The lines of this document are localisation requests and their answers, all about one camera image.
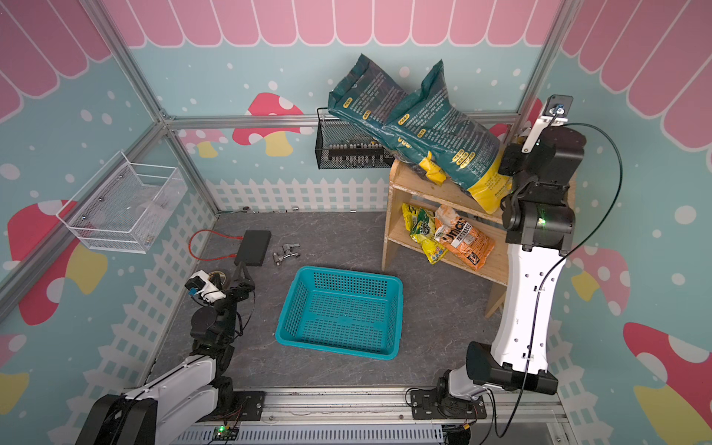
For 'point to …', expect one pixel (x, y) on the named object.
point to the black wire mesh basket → (343, 144)
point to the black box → (253, 247)
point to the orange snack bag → (465, 241)
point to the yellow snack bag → (421, 223)
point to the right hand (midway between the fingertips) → (535, 135)
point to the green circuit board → (224, 433)
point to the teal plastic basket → (343, 311)
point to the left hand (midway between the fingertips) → (236, 270)
